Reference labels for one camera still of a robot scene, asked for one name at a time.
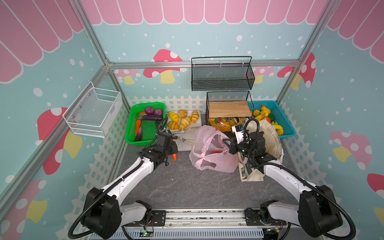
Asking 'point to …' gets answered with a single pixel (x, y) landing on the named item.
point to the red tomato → (216, 152)
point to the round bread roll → (182, 113)
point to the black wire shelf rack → (237, 104)
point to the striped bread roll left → (173, 117)
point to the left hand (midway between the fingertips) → (174, 148)
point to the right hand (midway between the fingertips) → (223, 139)
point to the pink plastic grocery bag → (208, 151)
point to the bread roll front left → (173, 125)
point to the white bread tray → (185, 137)
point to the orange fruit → (267, 118)
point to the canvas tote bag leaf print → (248, 172)
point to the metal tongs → (182, 139)
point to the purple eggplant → (151, 117)
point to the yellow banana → (279, 128)
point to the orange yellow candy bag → (220, 124)
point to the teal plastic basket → (281, 120)
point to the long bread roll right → (195, 116)
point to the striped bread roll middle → (185, 122)
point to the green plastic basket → (149, 127)
